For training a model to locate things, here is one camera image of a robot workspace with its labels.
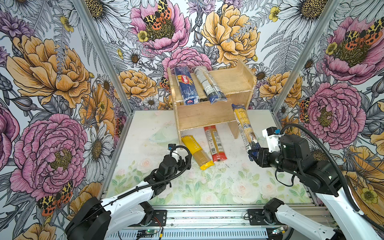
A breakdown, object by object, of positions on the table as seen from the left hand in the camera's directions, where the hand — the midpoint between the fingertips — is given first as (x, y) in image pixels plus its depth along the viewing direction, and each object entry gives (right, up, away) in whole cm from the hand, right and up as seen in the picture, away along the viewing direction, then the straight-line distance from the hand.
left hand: (183, 158), depth 84 cm
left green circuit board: (-14, -31, -13) cm, 37 cm away
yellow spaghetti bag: (+9, -1, +10) cm, 14 cm away
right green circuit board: (+44, -32, -13) cm, 56 cm away
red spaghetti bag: (+20, +1, +12) cm, 24 cm away
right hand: (+30, +5, -22) cm, 37 cm away
